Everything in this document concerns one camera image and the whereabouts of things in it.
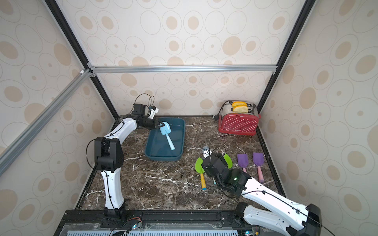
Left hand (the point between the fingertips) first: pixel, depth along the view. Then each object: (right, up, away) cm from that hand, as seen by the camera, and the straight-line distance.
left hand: (166, 122), depth 95 cm
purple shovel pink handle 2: (+60, -25, 0) cm, 65 cm away
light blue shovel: (-1, -5, +2) cm, 6 cm away
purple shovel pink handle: (+49, -25, -1) cm, 55 cm away
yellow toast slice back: (+49, +13, +5) cm, 51 cm away
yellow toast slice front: (+49, +9, +3) cm, 50 cm away
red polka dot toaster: (+52, -1, +4) cm, 52 cm away
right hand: (+26, -20, -20) cm, 39 cm away
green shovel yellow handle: (+21, -30, -4) cm, 36 cm away
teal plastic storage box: (-8, -17, +11) cm, 22 cm away
